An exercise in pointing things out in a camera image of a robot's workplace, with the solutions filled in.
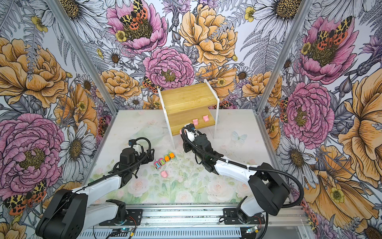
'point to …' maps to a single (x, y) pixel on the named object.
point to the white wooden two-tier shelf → (181, 105)
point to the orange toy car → (166, 158)
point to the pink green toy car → (157, 165)
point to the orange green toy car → (171, 155)
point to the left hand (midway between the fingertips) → (147, 155)
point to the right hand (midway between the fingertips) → (183, 138)
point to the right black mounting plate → (230, 217)
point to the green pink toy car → (162, 162)
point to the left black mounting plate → (134, 218)
